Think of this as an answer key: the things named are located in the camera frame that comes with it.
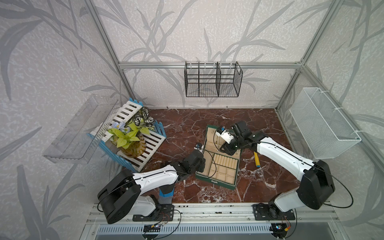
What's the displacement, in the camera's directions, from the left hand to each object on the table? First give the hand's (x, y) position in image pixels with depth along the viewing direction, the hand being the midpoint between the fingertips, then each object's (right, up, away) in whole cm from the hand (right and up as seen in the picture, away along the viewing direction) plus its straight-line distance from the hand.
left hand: (204, 159), depth 85 cm
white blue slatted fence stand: (-46, +16, -19) cm, 52 cm away
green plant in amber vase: (-37, +14, -12) cm, 42 cm away
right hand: (+11, +8, -2) cm, 14 cm away
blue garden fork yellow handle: (+32, -1, +4) cm, 33 cm away
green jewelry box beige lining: (+10, -5, -1) cm, 11 cm away
